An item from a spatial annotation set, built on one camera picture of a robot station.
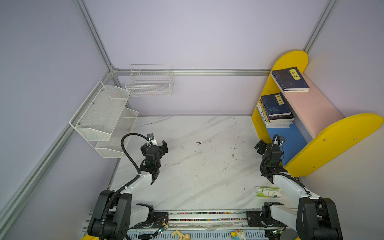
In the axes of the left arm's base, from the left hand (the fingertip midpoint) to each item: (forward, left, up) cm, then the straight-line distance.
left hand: (154, 142), depth 87 cm
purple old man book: (+14, -78, +8) cm, 79 cm away
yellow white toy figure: (-44, -45, -11) cm, 64 cm away
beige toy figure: (-44, -18, -13) cm, 50 cm away
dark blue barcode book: (+23, -76, +10) cm, 80 cm away
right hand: (-1, -67, +2) cm, 67 cm away
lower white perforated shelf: (-10, +18, +9) cm, 22 cm away
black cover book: (+12, -77, +6) cm, 79 cm away
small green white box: (-25, -63, -9) cm, 69 cm away
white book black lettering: (+12, -74, +3) cm, 75 cm away
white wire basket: (+36, +8, +19) cm, 42 cm away
